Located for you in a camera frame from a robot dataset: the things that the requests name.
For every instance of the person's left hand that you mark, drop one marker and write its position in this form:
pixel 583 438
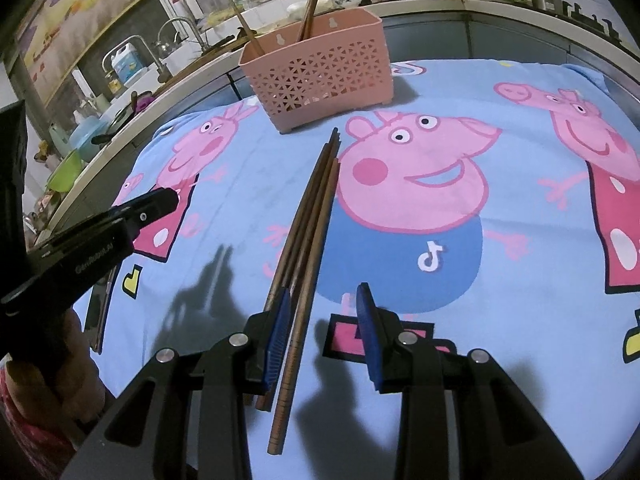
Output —
pixel 82 370

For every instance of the white detergent jug blue label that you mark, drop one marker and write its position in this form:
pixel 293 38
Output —
pixel 127 65

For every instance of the pile of wooden chopsticks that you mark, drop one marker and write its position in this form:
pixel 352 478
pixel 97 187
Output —
pixel 312 210

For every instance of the purple scrubber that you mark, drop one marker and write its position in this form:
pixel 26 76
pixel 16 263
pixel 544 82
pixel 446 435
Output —
pixel 144 102

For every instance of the single dark brown chopstick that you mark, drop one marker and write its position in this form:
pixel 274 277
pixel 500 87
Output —
pixel 306 15
pixel 314 0
pixel 247 27

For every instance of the green plastic basin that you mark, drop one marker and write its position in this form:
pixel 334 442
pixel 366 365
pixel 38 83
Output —
pixel 65 172

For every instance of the angular chrome faucet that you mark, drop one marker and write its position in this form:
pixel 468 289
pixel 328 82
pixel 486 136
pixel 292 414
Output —
pixel 135 52

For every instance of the fruit wall poster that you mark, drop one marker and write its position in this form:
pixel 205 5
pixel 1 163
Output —
pixel 85 15

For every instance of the smartphone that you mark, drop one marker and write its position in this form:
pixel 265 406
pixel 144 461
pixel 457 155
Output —
pixel 97 310

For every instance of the wooden cutting board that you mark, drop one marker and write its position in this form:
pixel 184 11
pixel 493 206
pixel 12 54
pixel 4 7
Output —
pixel 200 62

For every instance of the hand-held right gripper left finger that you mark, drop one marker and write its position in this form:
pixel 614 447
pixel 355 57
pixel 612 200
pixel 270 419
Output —
pixel 277 345

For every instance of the black gas stove grates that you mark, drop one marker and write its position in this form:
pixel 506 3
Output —
pixel 595 22

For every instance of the curved chrome faucet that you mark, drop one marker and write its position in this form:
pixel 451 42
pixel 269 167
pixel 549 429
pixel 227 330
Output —
pixel 182 30

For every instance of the light blue plastic basin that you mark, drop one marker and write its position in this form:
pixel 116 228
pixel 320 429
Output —
pixel 87 135

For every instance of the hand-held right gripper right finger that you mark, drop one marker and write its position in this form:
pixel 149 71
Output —
pixel 370 340

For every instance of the black frying pan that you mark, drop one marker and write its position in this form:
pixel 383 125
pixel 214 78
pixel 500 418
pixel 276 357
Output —
pixel 115 125

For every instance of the person's left forearm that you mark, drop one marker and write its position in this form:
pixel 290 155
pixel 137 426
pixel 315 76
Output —
pixel 30 440

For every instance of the blue cartoon pig blanket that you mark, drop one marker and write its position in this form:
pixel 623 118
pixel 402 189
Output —
pixel 475 310

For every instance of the pink plastic utensil basket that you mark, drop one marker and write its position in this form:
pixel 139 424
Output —
pixel 320 75

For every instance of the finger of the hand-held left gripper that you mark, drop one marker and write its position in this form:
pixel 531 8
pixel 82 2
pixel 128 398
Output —
pixel 147 207

